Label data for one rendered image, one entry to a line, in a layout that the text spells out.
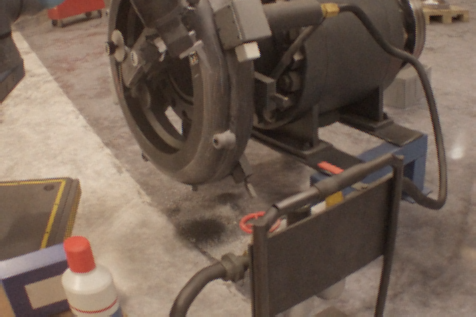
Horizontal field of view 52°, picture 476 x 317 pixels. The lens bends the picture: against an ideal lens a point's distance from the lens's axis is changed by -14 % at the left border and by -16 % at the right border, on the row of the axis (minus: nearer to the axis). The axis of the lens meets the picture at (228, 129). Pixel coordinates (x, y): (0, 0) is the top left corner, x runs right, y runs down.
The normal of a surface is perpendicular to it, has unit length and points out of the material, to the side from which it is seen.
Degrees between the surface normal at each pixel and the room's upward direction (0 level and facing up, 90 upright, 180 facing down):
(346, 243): 90
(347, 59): 96
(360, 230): 90
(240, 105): 98
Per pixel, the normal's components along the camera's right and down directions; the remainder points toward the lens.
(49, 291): 0.56, 0.43
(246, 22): 0.49, -0.11
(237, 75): 0.54, 0.18
